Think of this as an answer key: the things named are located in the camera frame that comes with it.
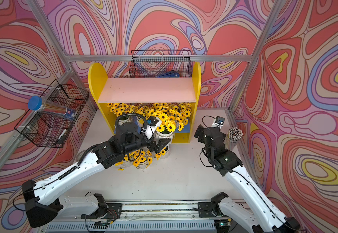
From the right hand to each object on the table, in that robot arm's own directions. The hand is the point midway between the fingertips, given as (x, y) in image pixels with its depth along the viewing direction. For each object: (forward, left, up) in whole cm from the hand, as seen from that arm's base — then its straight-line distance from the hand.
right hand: (207, 132), depth 73 cm
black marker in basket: (-1, +75, 0) cm, 75 cm away
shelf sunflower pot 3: (-8, +35, -12) cm, 38 cm away
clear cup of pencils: (+3, -17, -9) cm, 20 cm away
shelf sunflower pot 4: (-4, +24, -15) cm, 28 cm away
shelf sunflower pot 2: (+14, +33, +2) cm, 36 cm away
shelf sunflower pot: (+15, +47, +4) cm, 50 cm away
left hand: (-5, +21, +7) cm, 23 cm away
